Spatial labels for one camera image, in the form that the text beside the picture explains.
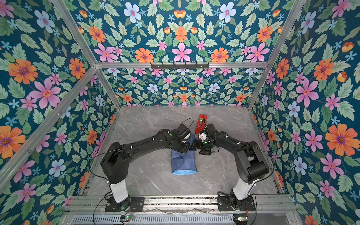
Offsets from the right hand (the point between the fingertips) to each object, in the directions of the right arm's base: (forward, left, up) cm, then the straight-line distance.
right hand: (194, 150), depth 89 cm
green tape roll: (+23, -5, +3) cm, 24 cm away
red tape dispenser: (+21, -6, +1) cm, 21 cm away
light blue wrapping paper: (-10, +7, +3) cm, 13 cm away
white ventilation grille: (-36, +22, -5) cm, 42 cm away
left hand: (-2, +3, +6) cm, 7 cm away
